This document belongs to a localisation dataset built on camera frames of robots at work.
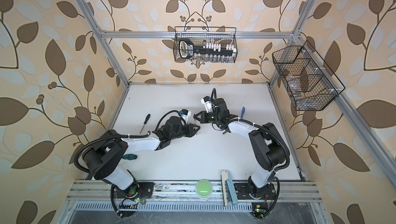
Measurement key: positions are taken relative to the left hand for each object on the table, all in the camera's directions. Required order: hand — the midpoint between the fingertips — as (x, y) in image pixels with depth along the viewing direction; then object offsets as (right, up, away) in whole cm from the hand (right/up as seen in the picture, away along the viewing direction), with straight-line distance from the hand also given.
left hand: (201, 126), depth 85 cm
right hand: (-4, +5, +2) cm, 6 cm away
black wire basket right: (+53, +23, -12) cm, 59 cm away
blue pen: (+29, +6, +20) cm, 35 cm away
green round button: (+2, -29, -10) cm, 31 cm away
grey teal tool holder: (+13, -24, -11) cm, 30 cm away
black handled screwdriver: (-37, +1, +14) cm, 39 cm away
